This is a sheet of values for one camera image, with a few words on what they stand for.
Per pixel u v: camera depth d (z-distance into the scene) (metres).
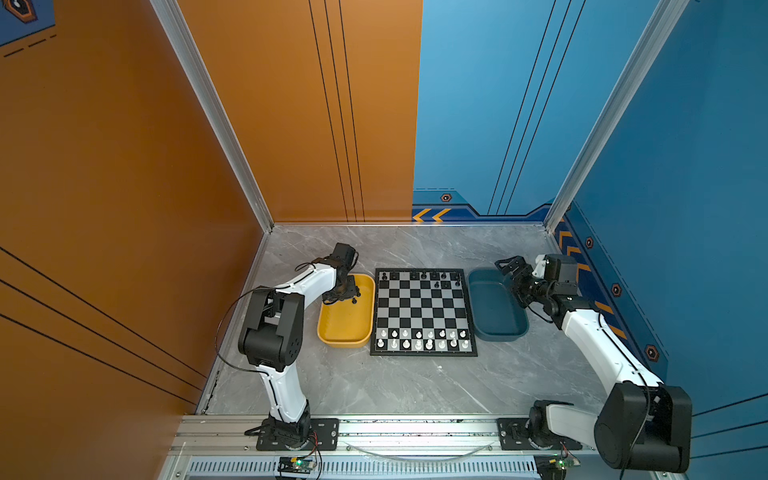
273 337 0.50
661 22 0.71
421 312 0.94
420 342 0.84
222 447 0.74
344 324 0.93
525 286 0.75
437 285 0.99
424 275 1.02
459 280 1.00
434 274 1.02
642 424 0.40
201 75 0.79
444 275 1.02
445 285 0.99
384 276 1.02
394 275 1.02
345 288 0.84
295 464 0.71
